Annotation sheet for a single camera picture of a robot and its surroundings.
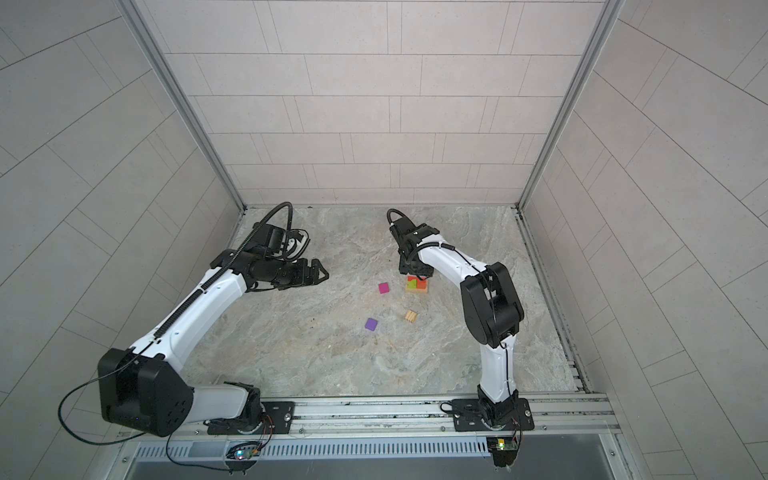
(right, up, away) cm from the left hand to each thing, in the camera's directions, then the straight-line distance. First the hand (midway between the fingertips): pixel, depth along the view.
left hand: (324, 272), depth 79 cm
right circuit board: (+46, -38, -11) cm, 61 cm away
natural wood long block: (+26, -8, +14) cm, 30 cm away
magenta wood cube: (+15, -7, +15) cm, 23 cm away
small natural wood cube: (+24, -14, +8) cm, 29 cm away
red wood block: (+24, -4, +14) cm, 28 cm away
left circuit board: (-14, -37, -15) cm, 42 cm away
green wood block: (+24, -6, +14) cm, 29 cm away
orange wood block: (+27, -6, +13) cm, 31 cm away
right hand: (+24, -1, +14) cm, 28 cm away
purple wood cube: (+12, -17, +8) cm, 22 cm away
